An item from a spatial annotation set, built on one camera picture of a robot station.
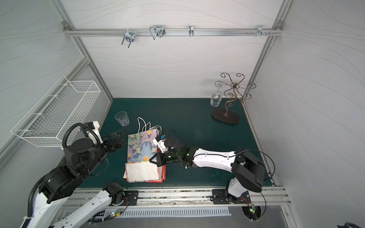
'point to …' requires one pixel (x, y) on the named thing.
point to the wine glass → (216, 99)
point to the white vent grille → (174, 212)
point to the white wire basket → (45, 124)
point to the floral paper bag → (141, 149)
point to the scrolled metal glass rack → (224, 115)
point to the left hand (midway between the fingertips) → (118, 133)
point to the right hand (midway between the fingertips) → (149, 160)
